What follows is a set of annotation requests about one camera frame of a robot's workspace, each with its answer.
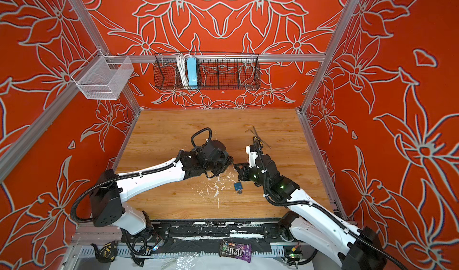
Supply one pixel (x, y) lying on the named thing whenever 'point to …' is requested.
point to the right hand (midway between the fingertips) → (231, 166)
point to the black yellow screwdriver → (256, 142)
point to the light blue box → (192, 72)
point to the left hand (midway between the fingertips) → (236, 158)
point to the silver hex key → (248, 129)
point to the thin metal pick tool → (260, 138)
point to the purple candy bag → (239, 251)
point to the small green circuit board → (296, 255)
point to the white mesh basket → (103, 77)
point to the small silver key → (239, 192)
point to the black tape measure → (107, 253)
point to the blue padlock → (238, 186)
